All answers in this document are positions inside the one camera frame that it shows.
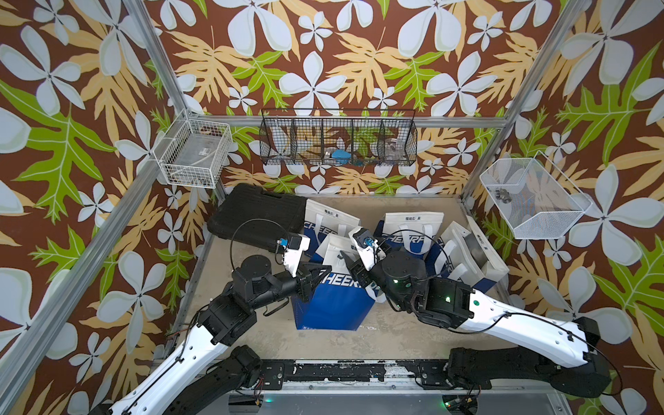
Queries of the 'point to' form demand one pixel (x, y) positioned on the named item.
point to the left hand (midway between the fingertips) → (331, 267)
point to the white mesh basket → (534, 200)
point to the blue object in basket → (341, 156)
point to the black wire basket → (334, 137)
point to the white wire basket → (191, 152)
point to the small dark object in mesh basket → (503, 194)
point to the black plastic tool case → (250, 216)
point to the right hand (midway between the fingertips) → (350, 243)
